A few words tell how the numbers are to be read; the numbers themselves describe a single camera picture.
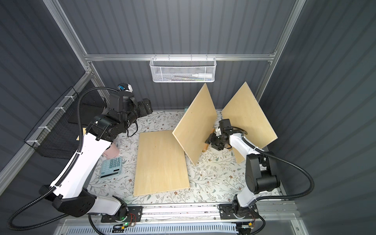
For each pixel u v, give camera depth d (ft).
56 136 2.27
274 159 1.42
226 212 2.41
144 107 1.97
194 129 2.75
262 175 1.50
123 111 1.54
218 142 2.59
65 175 1.26
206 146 3.07
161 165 2.84
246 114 2.79
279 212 2.44
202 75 3.03
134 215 2.37
